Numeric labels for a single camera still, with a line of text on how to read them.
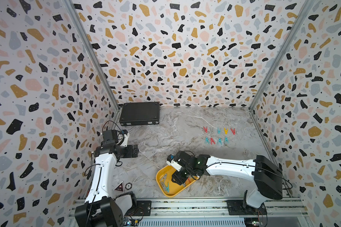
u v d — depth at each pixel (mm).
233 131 1063
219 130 1063
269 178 436
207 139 1012
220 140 1004
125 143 715
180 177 698
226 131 1061
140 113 1124
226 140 1003
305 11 720
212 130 1063
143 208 731
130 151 716
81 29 765
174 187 789
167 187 793
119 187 811
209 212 733
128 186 815
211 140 1006
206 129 1076
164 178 834
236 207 738
